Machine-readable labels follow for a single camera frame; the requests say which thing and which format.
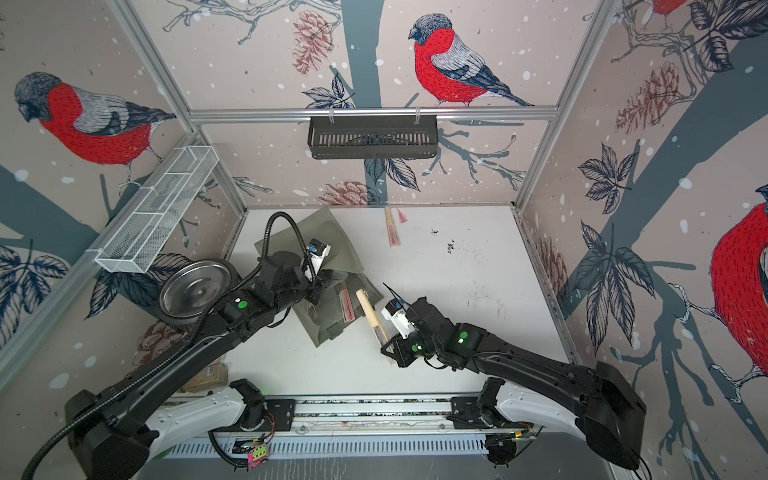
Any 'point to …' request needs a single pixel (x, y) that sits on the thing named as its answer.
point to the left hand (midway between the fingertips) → (333, 266)
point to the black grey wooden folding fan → (374, 321)
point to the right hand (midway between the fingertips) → (384, 346)
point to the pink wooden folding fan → (391, 226)
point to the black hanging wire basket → (373, 136)
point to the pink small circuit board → (258, 456)
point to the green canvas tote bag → (344, 273)
